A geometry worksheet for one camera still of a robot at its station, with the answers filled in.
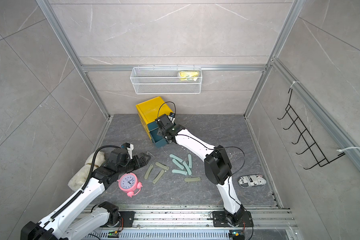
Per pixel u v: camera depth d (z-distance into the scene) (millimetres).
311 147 632
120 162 613
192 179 874
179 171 903
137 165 700
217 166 521
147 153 753
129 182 837
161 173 894
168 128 681
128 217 734
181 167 920
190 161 932
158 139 902
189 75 845
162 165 924
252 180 833
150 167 909
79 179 760
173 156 975
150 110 932
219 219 730
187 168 905
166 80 1006
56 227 400
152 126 873
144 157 730
